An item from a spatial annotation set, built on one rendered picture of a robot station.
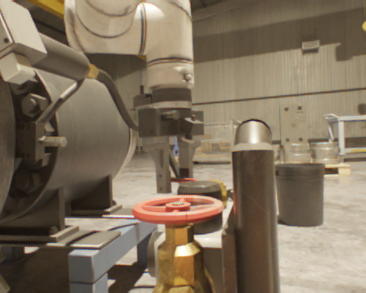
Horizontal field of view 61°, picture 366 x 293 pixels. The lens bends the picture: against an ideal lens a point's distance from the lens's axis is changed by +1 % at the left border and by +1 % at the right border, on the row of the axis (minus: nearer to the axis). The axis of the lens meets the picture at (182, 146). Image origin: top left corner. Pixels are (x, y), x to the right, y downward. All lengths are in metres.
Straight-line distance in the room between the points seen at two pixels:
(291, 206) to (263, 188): 1.85
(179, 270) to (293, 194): 1.79
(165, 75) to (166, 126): 0.09
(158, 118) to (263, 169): 0.36
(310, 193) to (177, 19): 1.60
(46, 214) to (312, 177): 1.48
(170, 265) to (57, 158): 0.78
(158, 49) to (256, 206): 0.42
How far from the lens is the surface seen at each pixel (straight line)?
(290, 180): 1.99
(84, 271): 0.97
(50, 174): 1.00
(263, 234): 0.18
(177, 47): 0.56
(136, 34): 0.56
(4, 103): 0.71
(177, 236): 0.24
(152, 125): 0.52
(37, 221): 1.15
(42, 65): 0.75
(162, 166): 0.55
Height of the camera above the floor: 0.55
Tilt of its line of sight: 1 degrees down
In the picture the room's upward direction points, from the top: 3 degrees counter-clockwise
